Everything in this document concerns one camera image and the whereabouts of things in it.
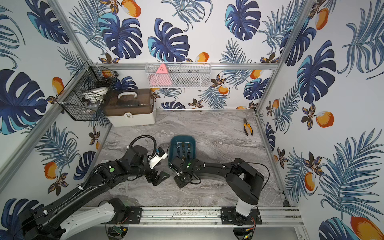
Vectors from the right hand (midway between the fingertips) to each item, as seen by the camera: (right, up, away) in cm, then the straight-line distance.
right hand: (180, 181), depth 85 cm
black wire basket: (-55, +48, 0) cm, 73 cm away
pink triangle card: (-12, +60, +6) cm, 62 cm away
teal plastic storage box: (+5, +14, +13) cm, 20 cm away
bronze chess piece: (+4, +19, +15) cm, 24 cm away
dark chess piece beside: (-2, +15, +13) cm, 20 cm away
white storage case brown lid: (-35, +43, +11) cm, 57 cm away
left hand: (-7, +11, -13) cm, 19 cm away
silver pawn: (-3, +18, +15) cm, 24 cm away
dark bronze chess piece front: (+1, +14, +13) cm, 19 cm away
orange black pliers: (+46, +32, +26) cm, 62 cm away
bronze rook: (0, +19, +16) cm, 24 cm away
